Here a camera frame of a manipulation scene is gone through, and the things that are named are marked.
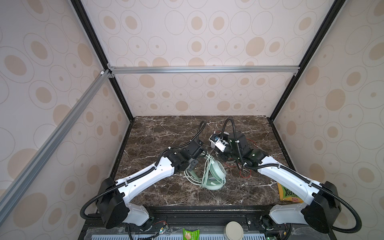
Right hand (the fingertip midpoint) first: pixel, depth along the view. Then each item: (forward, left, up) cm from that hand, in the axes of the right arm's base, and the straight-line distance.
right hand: (216, 144), depth 80 cm
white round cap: (-37, -5, -13) cm, 40 cm away
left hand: (-5, +13, -3) cm, 14 cm away
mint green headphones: (-17, +3, -2) cm, 17 cm away
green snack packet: (-38, +15, -17) cm, 44 cm away
